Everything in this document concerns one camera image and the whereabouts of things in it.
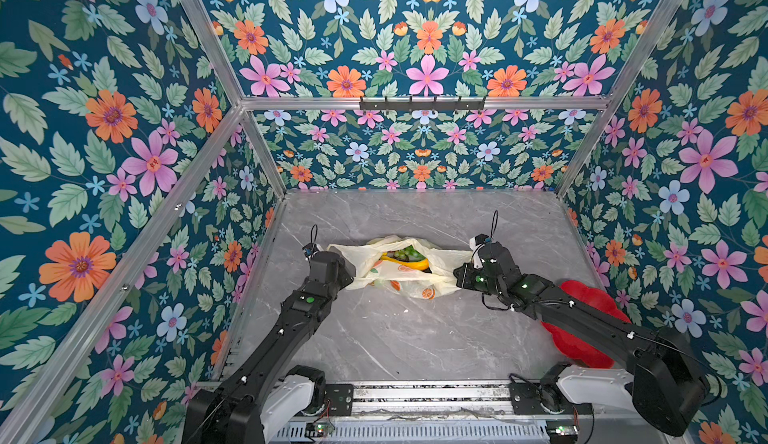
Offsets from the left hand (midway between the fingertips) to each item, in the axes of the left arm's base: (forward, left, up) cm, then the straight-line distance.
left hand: (348, 259), depth 83 cm
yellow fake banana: (+1, -21, -8) cm, 22 cm away
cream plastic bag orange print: (-2, -6, -2) cm, 7 cm away
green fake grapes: (+7, -17, -10) cm, 21 cm away
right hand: (-4, -29, -1) cm, 29 cm away
